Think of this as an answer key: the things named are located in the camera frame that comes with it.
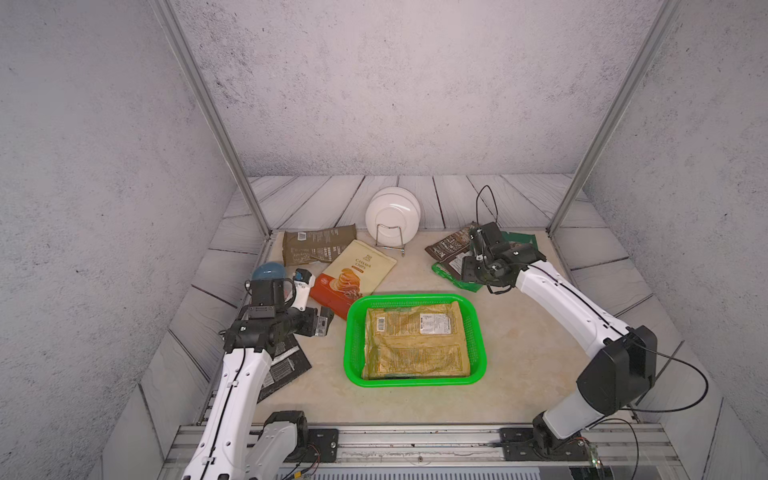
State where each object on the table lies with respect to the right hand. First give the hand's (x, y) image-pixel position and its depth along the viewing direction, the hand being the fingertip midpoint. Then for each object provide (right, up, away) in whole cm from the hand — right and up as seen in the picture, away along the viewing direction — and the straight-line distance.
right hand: (472, 271), depth 84 cm
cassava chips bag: (-35, -1, +24) cm, 43 cm away
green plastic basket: (-33, -20, +3) cm, 39 cm away
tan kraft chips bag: (-12, -20, +3) cm, 24 cm away
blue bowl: (-65, -1, +21) cm, 68 cm away
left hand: (-41, -9, -7) cm, 42 cm away
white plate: (-22, +18, +24) cm, 37 cm away
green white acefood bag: (+5, -6, +18) cm, 20 cm away
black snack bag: (-52, -26, +3) cm, 58 cm away
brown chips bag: (-1, +6, +28) cm, 28 cm away
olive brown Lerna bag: (-49, +8, +31) cm, 59 cm away
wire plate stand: (-23, +7, +30) cm, 39 cm away
